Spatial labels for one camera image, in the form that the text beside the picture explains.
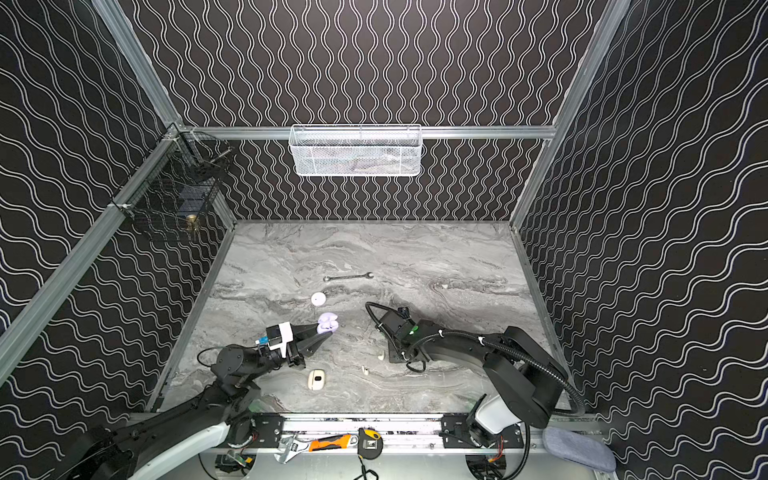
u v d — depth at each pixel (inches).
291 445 28.3
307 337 26.8
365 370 33.0
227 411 23.5
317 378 32.1
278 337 22.6
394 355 30.7
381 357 33.7
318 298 38.5
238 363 22.6
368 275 40.9
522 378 17.3
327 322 26.3
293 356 24.7
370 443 27.7
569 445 27.9
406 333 27.1
